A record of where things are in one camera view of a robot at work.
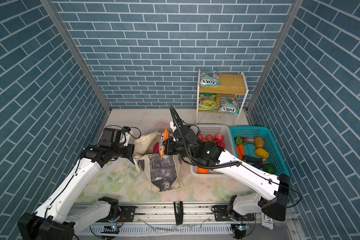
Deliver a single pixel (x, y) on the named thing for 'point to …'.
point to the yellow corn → (262, 153)
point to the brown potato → (259, 142)
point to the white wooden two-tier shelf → (232, 85)
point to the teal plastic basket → (275, 157)
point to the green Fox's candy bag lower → (228, 105)
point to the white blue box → (267, 222)
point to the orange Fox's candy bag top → (164, 136)
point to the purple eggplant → (246, 139)
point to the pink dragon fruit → (156, 148)
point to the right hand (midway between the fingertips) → (159, 141)
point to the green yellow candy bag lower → (207, 102)
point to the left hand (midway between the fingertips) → (134, 148)
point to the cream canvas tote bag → (162, 173)
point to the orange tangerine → (202, 171)
